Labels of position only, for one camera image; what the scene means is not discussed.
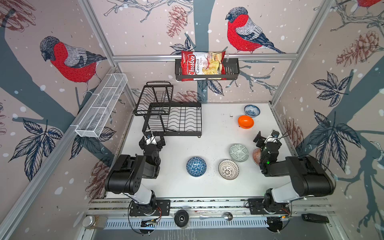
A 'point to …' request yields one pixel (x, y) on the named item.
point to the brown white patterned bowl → (228, 169)
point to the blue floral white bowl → (251, 111)
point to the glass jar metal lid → (95, 221)
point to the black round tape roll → (181, 217)
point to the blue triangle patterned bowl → (196, 166)
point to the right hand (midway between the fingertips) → (266, 133)
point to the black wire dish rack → (162, 115)
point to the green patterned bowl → (238, 153)
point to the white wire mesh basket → (91, 125)
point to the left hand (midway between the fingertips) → (154, 131)
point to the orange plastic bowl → (245, 122)
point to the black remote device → (315, 218)
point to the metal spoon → (228, 216)
